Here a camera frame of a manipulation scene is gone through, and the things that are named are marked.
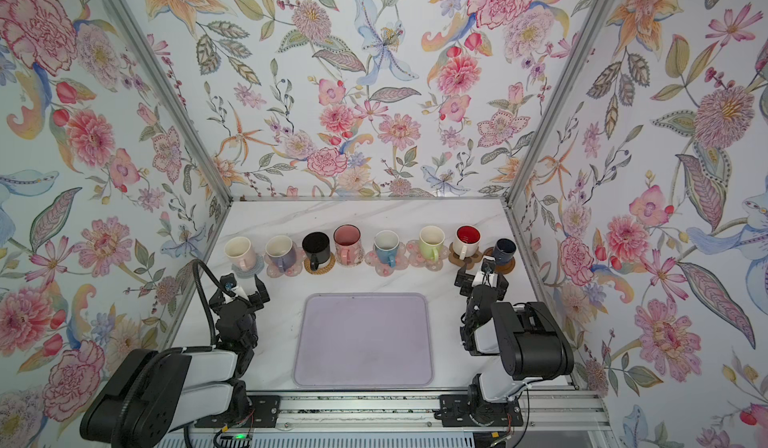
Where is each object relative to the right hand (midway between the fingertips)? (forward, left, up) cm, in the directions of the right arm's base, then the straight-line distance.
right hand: (483, 266), depth 90 cm
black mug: (+4, +51, +2) cm, 51 cm away
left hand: (-8, +70, +2) cm, 70 cm away
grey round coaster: (0, +75, -8) cm, 75 cm away
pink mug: (+5, +41, +2) cm, 42 cm away
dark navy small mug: (+9, -9, -4) cm, 13 cm away
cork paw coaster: (+7, +2, -8) cm, 11 cm away
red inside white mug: (+11, +3, -2) cm, 12 cm away
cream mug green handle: (+9, +15, 0) cm, 18 cm away
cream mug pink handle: (+4, +76, -1) cm, 76 cm away
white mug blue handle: (+10, +30, -3) cm, 32 cm away
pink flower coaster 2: (+9, +19, -9) cm, 23 cm away
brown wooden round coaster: (+4, -8, -7) cm, 12 cm away
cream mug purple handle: (+8, +65, -5) cm, 66 cm away
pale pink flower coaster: (+2, +60, -9) cm, 61 cm away
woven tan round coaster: (+1, +51, -7) cm, 52 cm away
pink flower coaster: (+4, +31, -9) cm, 32 cm away
